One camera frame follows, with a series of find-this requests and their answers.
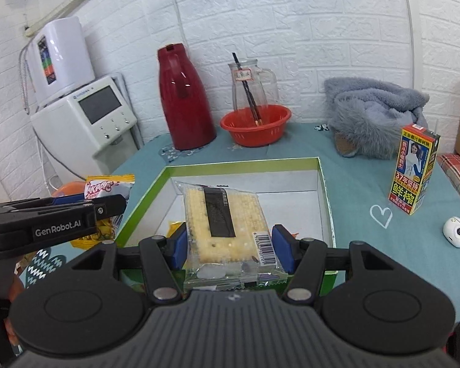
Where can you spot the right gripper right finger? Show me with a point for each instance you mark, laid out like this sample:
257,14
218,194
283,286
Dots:
304,259

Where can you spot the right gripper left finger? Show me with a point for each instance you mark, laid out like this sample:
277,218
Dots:
159,257

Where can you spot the clear cracker pack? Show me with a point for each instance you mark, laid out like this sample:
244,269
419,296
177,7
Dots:
229,243

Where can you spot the white red snack packet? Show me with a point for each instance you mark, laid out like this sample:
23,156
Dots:
107,185

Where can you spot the yellow cake pack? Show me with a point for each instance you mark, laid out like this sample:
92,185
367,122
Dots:
106,230

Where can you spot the green cardboard box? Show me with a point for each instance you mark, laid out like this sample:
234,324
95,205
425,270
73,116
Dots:
292,192

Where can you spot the orange stool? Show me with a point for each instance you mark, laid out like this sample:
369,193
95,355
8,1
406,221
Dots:
71,188

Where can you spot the white water dispenser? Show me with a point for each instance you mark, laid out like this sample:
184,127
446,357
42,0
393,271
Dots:
91,131

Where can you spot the black chopsticks in pitcher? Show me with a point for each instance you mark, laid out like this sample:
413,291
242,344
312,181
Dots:
250,99

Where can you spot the yellow juice carton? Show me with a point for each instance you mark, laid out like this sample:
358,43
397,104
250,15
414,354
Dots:
414,166

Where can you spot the red thermos jug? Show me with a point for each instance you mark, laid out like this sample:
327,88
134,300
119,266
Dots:
184,101

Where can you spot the red plastic basket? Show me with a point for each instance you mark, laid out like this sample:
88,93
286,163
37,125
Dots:
245,131

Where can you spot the small white round device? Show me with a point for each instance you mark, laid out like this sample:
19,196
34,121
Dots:
451,231

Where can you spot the white water purifier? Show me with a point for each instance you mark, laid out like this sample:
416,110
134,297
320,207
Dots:
58,60

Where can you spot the glass pitcher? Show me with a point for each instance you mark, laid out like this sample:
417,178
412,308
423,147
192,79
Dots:
262,82

